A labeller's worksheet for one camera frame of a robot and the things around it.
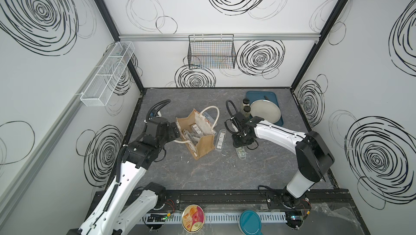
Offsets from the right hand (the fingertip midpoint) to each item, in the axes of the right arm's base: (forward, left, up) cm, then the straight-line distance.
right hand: (237, 144), depth 88 cm
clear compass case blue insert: (+17, +15, -4) cm, 24 cm away
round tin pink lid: (-34, +21, 0) cm, 40 cm away
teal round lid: (-35, -2, +4) cm, 35 cm away
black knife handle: (+39, -25, -5) cm, 46 cm away
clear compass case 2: (+3, +22, +1) cm, 23 cm away
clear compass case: (+4, +28, 0) cm, 28 cm away
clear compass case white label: (+3, +9, -2) cm, 10 cm away
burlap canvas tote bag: (+8, +23, 0) cm, 25 cm away
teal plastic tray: (+39, -17, -4) cm, 43 cm away
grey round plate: (+25, -21, -2) cm, 33 cm away
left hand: (-2, +33, +19) cm, 38 cm away
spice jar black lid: (+26, -6, +5) cm, 27 cm away
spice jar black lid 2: (+22, -7, +3) cm, 23 cm away
